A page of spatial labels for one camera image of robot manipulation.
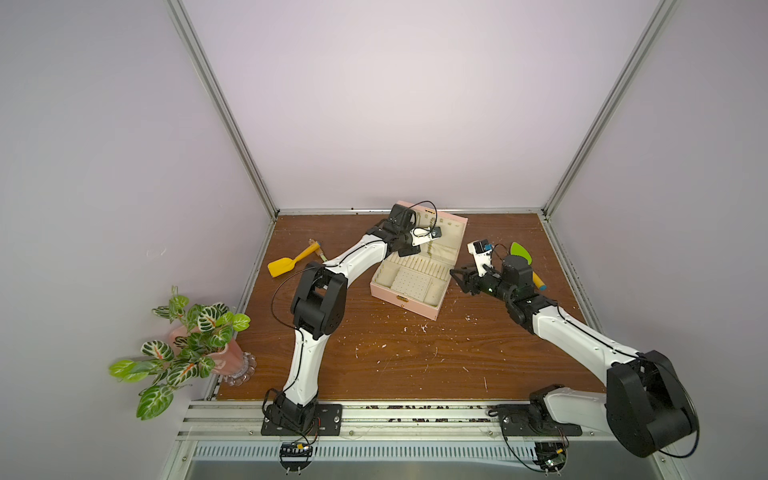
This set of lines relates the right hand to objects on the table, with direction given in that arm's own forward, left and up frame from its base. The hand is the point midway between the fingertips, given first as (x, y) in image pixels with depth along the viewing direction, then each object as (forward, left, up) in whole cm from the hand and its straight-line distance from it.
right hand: (464, 261), depth 83 cm
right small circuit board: (-43, -19, -21) cm, 52 cm away
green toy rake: (+15, +49, -15) cm, 53 cm away
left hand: (+15, +13, -5) cm, 21 cm away
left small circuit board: (-44, +44, -20) cm, 65 cm away
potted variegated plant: (-28, +61, +5) cm, 68 cm away
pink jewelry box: (-1, +13, -11) cm, 17 cm away
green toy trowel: (+18, -24, -18) cm, 35 cm away
